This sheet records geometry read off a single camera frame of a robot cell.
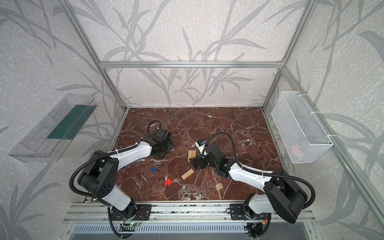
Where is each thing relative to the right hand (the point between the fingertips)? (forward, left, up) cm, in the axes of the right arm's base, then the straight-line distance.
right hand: (196, 151), depth 85 cm
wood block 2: (-10, +5, -10) cm, 15 cm away
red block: (-14, +16, -10) cm, 23 cm away
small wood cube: (-17, -13, -10) cm, 23 cm away
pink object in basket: (-5, -50, +10) cm, 52 cm away
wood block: (+3, +4, -9) cm, 10 cm away
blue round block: (-7, +26, -10) cm, 29 cm away
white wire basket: (-6, -45, +25) cm, 52 cm away
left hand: (+8, +15, -4) cm, 17 cm away
